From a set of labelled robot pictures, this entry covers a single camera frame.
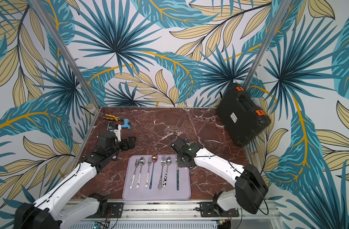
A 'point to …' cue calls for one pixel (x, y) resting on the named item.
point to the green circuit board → (97, 227)
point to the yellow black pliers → (115, 118)
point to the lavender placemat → (155, 177)
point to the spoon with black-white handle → (168, 161)
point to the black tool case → (240, 116)
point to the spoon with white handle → (141, 161)
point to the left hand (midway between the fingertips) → (129, 140)
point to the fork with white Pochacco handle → (131, 183)
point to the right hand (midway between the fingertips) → (184, 162)
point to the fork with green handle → (177, 174)
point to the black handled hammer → (109, 121)
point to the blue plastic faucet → (126, 123)
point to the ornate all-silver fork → (162, 162)
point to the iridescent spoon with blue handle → (154, 158)
